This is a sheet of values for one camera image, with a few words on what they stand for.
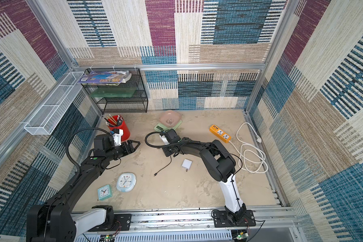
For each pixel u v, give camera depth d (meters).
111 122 0.97
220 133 1.04
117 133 0.76
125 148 0.73
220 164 0.53
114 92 0.97
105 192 0.81
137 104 1.19
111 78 0.82
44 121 0.70
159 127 1.08
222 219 0.74
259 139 1.05
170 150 0.85
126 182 0.83
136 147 0.79
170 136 0.78
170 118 1.11
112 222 0.67
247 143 1.01
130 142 0.75
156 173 0.89
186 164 0.90
